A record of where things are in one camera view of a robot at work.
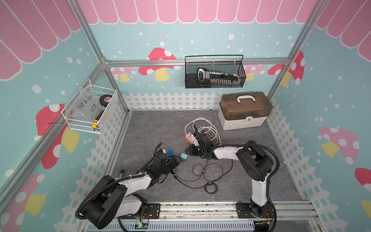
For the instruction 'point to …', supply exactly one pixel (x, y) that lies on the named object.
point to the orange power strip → (188, 136)
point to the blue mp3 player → (170, 153)
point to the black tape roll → (102, 101)
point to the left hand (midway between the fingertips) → (179, 163)
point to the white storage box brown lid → (243, 109)
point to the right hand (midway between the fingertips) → (186, 150)
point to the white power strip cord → (214, 128)
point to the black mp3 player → (174, 171)
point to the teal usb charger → (184, 156)
